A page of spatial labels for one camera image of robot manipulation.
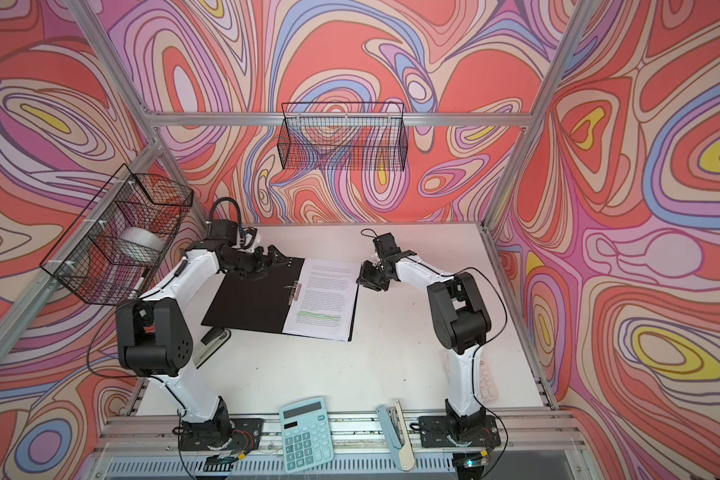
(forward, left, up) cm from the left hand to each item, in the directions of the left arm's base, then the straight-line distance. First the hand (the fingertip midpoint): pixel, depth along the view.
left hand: (280, 263), depth 90 cm
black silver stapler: (-15, +18, -11) cm, 26 cm away
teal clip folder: (-8, +8, -11) cm, 15 cm away
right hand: (-2, -25, -10) cm, 27 cm away
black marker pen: (-15, +30, +11) cm, 36 cm away
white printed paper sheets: (-4, -12, -14) cm, 19 cm away
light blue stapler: (-41, -33, -11) cm, 54 cm away
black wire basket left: (-9, +38, +15) cm, 42 cm away
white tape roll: (-5, +30, +18) cm, 35 cm away
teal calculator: (-44, -11, -12) cm, 47 cm away
